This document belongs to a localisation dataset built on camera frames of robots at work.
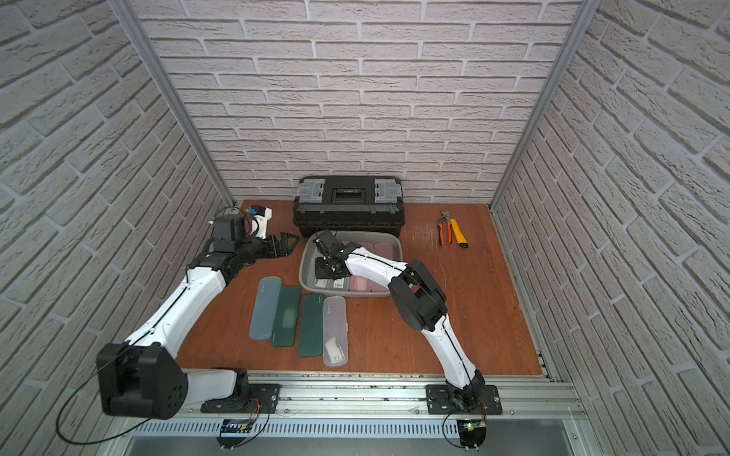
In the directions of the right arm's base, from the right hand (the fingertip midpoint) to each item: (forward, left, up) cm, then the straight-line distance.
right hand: (324, 270), depth 96 cm
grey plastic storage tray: (-1, +6, 0) cm, 6 cm away
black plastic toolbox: (+19, -10, +14) cm, 25 cm away
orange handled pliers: (+24, -48, -3) cm, 54 cm away
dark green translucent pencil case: (-19, +12, -2) cm, 22 cm away
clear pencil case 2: (-4, 0, -1) cm, 4 cm away
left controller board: (-42, +22, -6) cm, 48 cm away
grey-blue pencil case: (-11, +19, -3) cm, 22 cm away
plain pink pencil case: (+8, -23, -1) cm, 24 cm away
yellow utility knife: (+12, -52, -3) cm, 53 cm away
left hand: (+2, +7, +19) cm, 20 cm away
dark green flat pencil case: (-18, +3, -2) cm, 19 cm away
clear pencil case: (-20, -4, -3) cm, 21 cm away
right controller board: (-48, -39, -5) cm, 62 cm away
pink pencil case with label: (-5, -13, -1) cm, 14 cm away
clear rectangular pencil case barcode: (-5, -5, 0) cm, 7 cm away
